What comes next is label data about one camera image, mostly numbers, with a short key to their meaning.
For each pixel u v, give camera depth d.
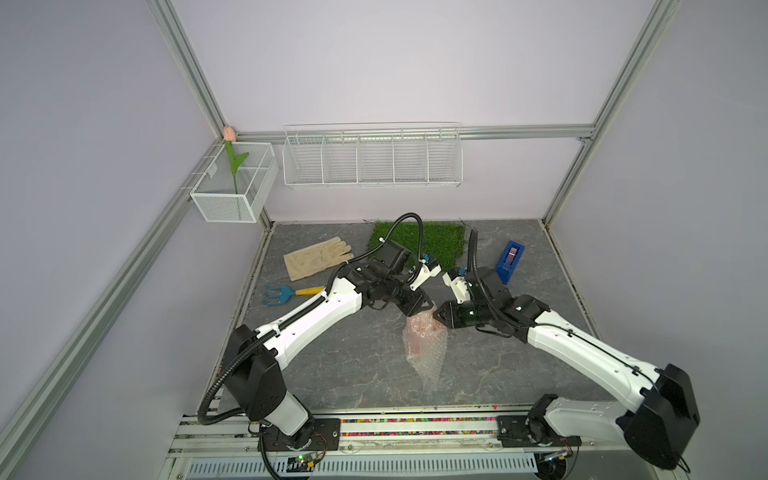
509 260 1.02
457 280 0.71
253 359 0.45
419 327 0.74
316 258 1.08
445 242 1.09
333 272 0.56
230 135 0.89
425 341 0.72
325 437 0.74
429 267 0.68
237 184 0.89
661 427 0.38
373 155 0.99
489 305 0.59
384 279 0.60
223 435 0.75
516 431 0.74
